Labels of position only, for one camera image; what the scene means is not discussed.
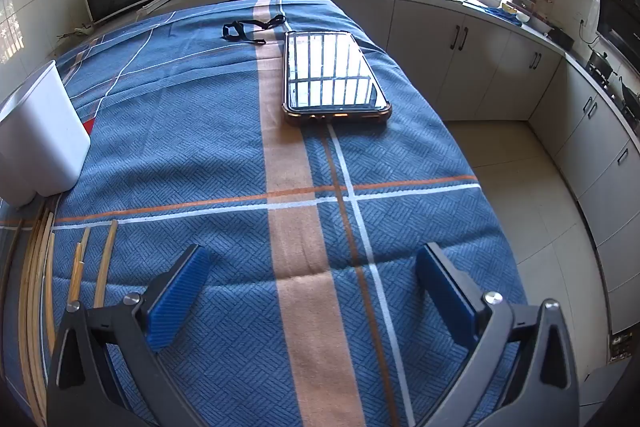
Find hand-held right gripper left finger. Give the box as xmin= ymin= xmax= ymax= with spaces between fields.
xmin=46 ymin=243 xmax=211 ymax=427

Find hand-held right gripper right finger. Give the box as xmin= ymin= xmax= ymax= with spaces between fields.
xmin=415 ymin=242 xmax=583 ymax=427

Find light bamboo chopstick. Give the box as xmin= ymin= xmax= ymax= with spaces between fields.
xmin=44 ymin=209 xmax=57 ymax=355
xmin=27 ymin=214 xmax=48 ymax=413
xmin=67 ymin=227 xmax=92 ymax=308

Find white chopstick holder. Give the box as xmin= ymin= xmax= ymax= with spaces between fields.
xmin=0 ymin=59 xmax=92 ymax=208

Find blue plaid tablecloth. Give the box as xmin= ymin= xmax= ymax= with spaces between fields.
xmin=0 ymin=0 xmax=531 ymax=427

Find white kitchen cabinets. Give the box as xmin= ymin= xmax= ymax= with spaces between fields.
xmin=325 ymin=0 xmax=640 ymax=333

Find black smartphone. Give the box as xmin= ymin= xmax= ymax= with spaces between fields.
xmin=282 ymin=30 xmax=392 ymax=128

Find gas stove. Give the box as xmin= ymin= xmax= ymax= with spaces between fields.
xmin=585 ymin=49 xmax=640 ymax=132

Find blue cloth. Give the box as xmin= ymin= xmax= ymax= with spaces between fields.
xmin=485 ymin=6 xmax=523 ymax=25

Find black range hood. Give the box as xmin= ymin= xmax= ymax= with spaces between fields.
xmin=597 ymin=0 xmax=640 ymax=72

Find black strap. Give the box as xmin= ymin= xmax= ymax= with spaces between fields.
xmin=222 ymin=14 xmax=287 ymax=45

